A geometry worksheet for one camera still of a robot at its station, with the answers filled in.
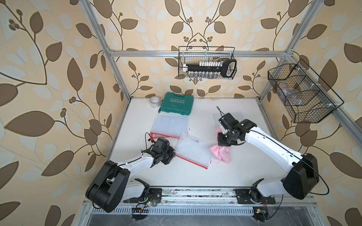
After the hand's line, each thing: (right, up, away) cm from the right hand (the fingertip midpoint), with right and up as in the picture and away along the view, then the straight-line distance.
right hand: (218, 143), depth 81 cm
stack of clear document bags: (-31, +8, +20) cm, 38 cm away
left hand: (-26, -6, +7) cm, 28 cm away
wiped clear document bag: (+23, +15, +28) cm, 39 cm away
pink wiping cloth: (+1, -5, -4) cm, 6 cm away
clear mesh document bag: (-13, -7, +10) cm, 18 cm away
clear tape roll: (-45, +27, +37) cm, 65 cm away
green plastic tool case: (-26, +25, +31) cm, 48 cm away
